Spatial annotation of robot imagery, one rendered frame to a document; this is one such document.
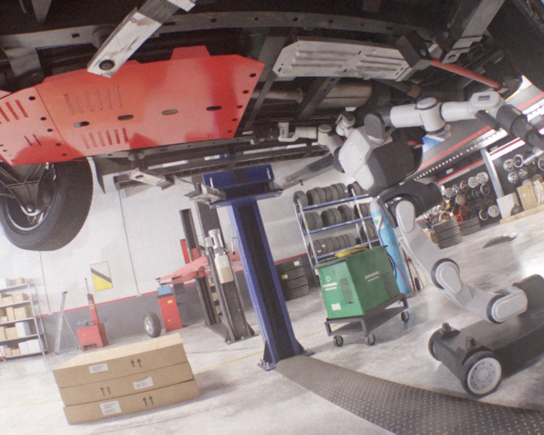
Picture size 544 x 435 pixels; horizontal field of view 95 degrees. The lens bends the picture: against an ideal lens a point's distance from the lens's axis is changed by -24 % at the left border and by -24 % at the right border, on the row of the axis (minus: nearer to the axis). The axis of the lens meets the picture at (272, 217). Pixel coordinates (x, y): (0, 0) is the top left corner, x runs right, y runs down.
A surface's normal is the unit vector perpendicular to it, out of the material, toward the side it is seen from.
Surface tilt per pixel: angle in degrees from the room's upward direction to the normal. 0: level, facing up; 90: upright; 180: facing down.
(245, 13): 180
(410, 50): 102
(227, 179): 90
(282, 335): 90
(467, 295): 113
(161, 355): 90
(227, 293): 90
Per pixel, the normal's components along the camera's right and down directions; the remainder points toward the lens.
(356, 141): -0.57, 0.00
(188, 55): 0.33, 0.51
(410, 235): -0.19, -0.12
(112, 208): 0.30, -0.25
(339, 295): -0.79, 0.11
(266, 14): 0.27, 0.95
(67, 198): 0.40, -0.01
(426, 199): 0.00, 0.23
